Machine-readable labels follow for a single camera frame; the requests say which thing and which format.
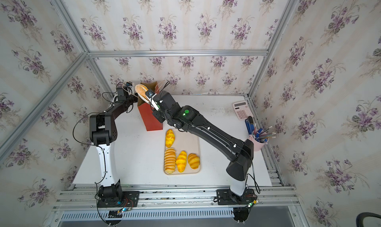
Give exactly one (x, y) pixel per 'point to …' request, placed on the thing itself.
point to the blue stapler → (250, 124)
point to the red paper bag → (151, 122)
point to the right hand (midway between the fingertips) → (161, 105)
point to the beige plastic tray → (189, 142)
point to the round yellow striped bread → (194, 160)
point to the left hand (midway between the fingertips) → (140, 94)
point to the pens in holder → (261, 136)
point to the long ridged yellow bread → (170, 160)
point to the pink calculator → (242, 110)
